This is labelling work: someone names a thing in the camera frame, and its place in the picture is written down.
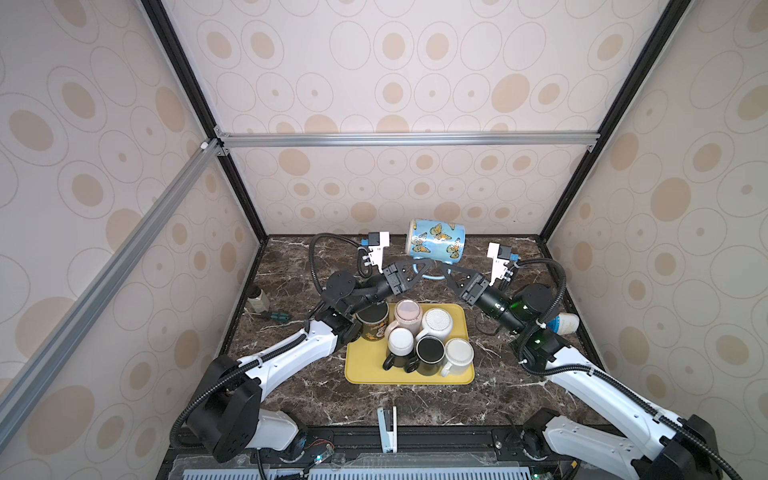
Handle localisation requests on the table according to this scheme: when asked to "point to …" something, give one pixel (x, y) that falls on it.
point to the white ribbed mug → (436, 322)
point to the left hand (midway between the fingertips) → (437, 269)
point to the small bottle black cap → (257, 298)
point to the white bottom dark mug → (400, 347)
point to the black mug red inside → (430, 353)
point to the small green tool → (277, 316)
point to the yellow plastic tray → (363, 359)
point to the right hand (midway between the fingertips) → (443, 272)
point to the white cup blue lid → (564, 323)
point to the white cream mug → (459, 353)
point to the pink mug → (408, 315)
